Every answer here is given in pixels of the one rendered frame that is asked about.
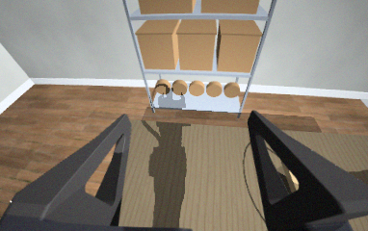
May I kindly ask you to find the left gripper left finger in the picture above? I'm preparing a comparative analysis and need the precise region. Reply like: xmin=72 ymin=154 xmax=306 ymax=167
xmin=3 ymin=115 xmax=132 ymax=226

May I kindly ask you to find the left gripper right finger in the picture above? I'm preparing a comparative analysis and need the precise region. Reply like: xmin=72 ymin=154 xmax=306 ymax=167
xmin=248 ymin=111 xmax=368 ymax=231

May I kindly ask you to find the pale yellow flat bar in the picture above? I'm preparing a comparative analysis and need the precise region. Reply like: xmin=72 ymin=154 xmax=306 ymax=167
xmin=282 ymin=165 xmax=299 ymax=193

